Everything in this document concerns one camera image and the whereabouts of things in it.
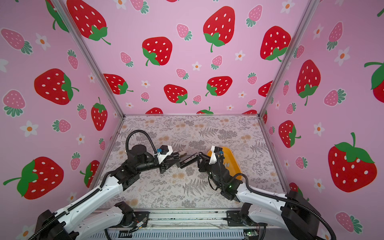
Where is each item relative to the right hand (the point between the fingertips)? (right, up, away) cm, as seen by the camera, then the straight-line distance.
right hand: (198, 154), depth 77 cm
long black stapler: (-6, -4, 0) cm, 7 cm away
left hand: (-10, 0, -6) cm, 12 cm away
